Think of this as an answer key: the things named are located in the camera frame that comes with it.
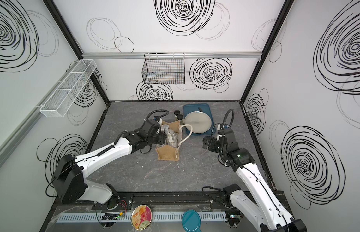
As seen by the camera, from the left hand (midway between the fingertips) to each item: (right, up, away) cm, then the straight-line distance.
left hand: (164, 135), depth 83 cm
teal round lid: (+15, -35, -20) cm, 43 cm away
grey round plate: (+24, +7, +22) cm, 34 cm away
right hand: (+26, -2, -7) cm, 27 cm away
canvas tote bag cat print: (+1, -9, -4) cm, 10 cm away
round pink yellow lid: (-9, -36, -17) cm, 40 cm away
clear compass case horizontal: (+4, -2, +3) cm, 6 cm away
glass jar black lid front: (+9, +10, +18) cm, 23 cm away
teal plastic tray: (+16, +18, +33) cm, 41 cm away
